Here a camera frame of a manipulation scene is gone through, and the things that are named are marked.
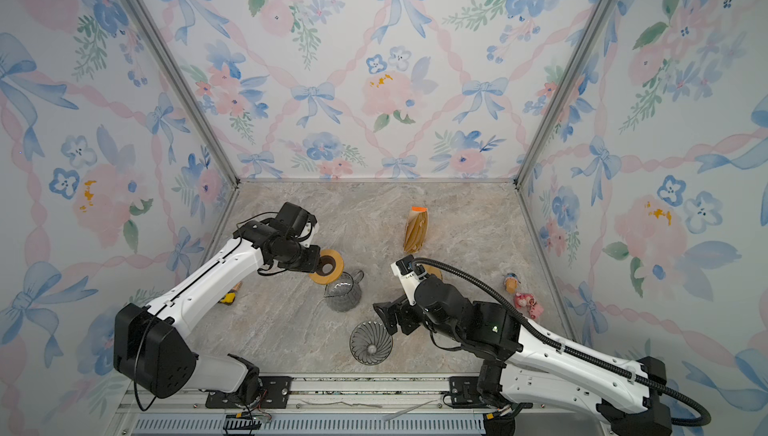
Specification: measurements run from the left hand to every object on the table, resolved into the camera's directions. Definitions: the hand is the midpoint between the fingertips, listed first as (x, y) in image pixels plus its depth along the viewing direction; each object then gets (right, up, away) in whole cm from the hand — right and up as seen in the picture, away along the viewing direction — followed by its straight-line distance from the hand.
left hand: (318, 261), depth 81 cm
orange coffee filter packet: (+28, +8, +16) cm, 33 cm away
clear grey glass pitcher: (+6, -12, +10) cm, 16 cm away
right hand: (+19, -5, -14) cm, 24 cm away
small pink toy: (+60, -12, +5) cm, 61 cm away
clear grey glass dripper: (+15, -22, -1) cm, 26 cm away
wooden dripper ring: (+4, -2, 0) cm, 4 cm away
